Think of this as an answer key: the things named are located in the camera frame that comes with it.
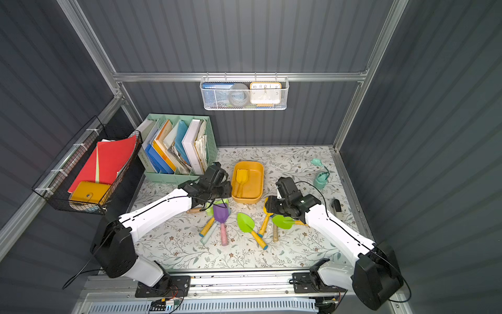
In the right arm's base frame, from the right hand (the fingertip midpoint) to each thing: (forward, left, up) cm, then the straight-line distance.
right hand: (273, 204), depth 82 cm
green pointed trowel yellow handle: (-4, +12, -12) cm, 18 cm away
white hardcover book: (+23, +38, +14) cm, 47 cm away
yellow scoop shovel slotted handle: (0, +2, -12) cm, 12 cm away
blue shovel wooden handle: (-8, -1, -11) cm, 14 cm away
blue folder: (+21, +56, +3) cm, 60 cm away
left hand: (+7, +20, +2) cm, 22 cm away
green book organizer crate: (+25, +45, +9) cm, 52 cm away
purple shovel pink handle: (+1, +24, -10) cm, 26 cm away
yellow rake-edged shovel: (+22, +15, -11) cm, 29 cm away
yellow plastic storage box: (+17, +9, -15) cm, 25 cm away
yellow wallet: (-6, +63, +19) cm, 66 cm away
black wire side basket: (-7, +71, +24) cm, 75 cm away
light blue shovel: (-10, +29, -11) cm, 32 cm away
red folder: (+7, +65, +19) cm, 68 cm away
